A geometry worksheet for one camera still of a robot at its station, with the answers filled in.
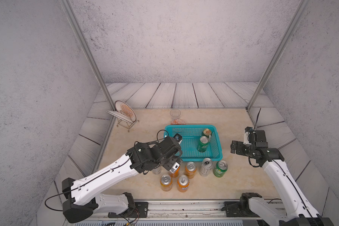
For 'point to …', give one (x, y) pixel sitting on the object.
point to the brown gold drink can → (206, 133)
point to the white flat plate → (120, 116)
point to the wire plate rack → (125, 124)
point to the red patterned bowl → (178, 122)
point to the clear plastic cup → (175, 114)
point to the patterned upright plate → (123, 108)
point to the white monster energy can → (205, 167)
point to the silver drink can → (156, 171)
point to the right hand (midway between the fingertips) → (241, 146)
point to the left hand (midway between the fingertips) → (173, 157)
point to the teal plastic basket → (191, 134)
